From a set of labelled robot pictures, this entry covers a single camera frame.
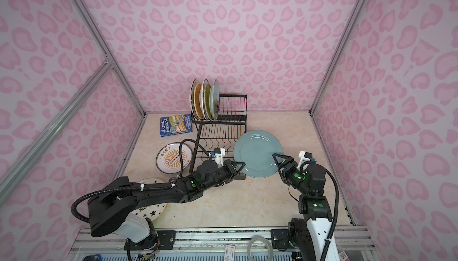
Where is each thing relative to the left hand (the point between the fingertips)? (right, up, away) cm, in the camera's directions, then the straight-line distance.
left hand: (249, 163), depth 73 cm
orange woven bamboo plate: (-23, +27, +7) cm, 36 cm away
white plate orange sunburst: (-42, -3, +24) cm, 49 cm away
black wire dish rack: (-13, +12, +34) cm, 38 cm away
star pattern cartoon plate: (-42, -23, +7) cm, 48 cm away
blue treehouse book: (-43, +16, +37) cm, 59 cm away
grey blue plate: (+4, +5, +7) cm, 9 cm away
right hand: (+10, +2, -1) cm, 10 cm away
